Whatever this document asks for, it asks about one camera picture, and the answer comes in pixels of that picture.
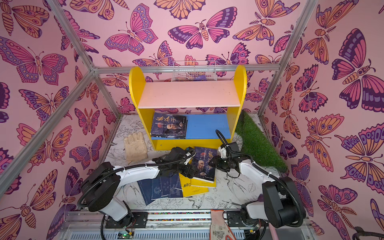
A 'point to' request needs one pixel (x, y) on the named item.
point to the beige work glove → (136, 147)
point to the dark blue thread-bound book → (146, 188)
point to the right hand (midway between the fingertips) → (212, 162)
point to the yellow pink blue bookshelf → (189, 114)
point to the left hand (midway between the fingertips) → (196, 168)
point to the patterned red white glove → (219, 230)
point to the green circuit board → (125, 235)
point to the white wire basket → (194, 76)
